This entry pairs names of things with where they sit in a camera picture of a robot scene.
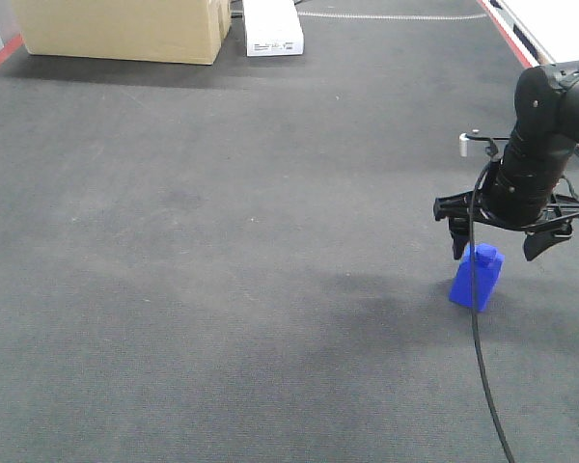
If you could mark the dark grey belt conveyor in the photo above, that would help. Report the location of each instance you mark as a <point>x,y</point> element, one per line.
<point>222,241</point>

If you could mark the small blue plastic box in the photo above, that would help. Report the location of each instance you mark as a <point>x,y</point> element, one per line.
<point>488,284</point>

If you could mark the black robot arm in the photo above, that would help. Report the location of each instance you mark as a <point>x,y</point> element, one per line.
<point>535,159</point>

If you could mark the brown cardboard box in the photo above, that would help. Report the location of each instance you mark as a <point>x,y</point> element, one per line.
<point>116,29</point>

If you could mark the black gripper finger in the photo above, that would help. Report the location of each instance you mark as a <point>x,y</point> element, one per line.
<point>460,238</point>
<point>540,246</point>

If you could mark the white carton box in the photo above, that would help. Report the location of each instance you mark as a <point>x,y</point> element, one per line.
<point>272,24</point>

